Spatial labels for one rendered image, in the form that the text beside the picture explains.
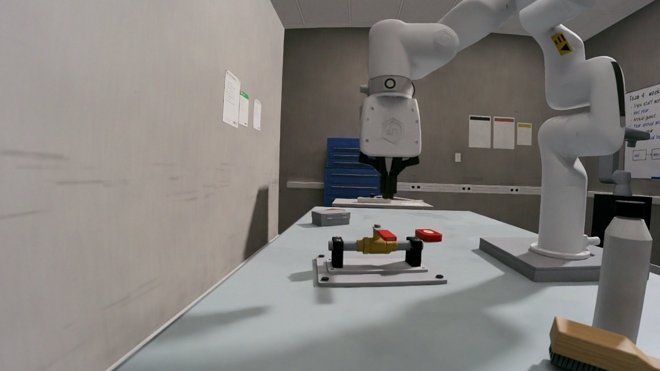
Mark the wooden wire brush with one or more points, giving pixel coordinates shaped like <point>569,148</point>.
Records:
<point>579,347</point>

